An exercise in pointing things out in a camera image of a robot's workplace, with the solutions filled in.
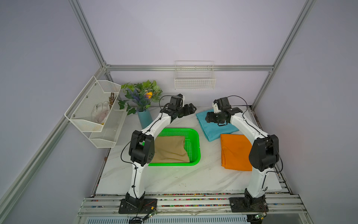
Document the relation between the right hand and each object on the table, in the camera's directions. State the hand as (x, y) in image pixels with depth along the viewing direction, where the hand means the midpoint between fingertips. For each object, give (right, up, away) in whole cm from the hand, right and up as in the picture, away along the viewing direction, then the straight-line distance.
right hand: (210, 120), depth 94 cm
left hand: (-13, +7, -1) cm, 15 cm away
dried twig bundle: (-62, +12, -12) cm, 64 cm away
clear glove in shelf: (-66, +5, -17) cm, 68 cm away
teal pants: (+3, -7, +8) cm, 11 cm away
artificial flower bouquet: (-44, +14, -14) cm, 49 cm away
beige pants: (-28, -19, -5) cm, 34 cm away
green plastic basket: (-13, -18, +3) cm, 22 cm away
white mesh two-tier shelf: (-71, -10, -4) cm, 72 cm away
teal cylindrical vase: (-44, +1, -5) cm, 44 cm away
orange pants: (+16, -21, -3) cm, 27 cm away
